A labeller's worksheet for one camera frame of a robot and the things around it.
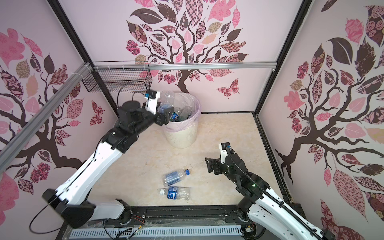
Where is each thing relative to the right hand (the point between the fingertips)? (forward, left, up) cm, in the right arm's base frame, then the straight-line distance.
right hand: (213, 156), depth 73 cm
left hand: (+15, +21, +21) cm, 33 cm away
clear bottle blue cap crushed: (+24, +14, +7) cm, 29 cm away
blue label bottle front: (-13, +20, -15) cm, 28 cm away
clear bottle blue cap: (-5, +22, -15) cm, 27 cm away
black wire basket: (+51, +57, +14) cm, 78 cm away
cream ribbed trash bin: (+17, +17, -9) cm, 25 cm away
